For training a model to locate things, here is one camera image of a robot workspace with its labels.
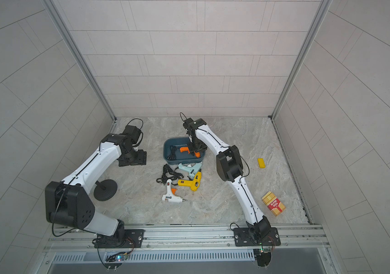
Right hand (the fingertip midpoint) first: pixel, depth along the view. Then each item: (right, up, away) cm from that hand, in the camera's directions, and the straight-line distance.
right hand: (197, 151), depth 99 cm
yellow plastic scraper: (+36, -6, -6) cm, 37 cm away
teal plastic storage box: (-13, 0, 0) cm, 13 cm away
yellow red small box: (+37, -22, -20) cm, 47 cm away
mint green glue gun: (-3, -9, -9) cm, 13 cm away
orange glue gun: (-7, +1, +1) cm, 7 cm away
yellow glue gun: (-1, -15, -14) cm, 20 cm away
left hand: (-27, -3, -14) cm, 31 cm away
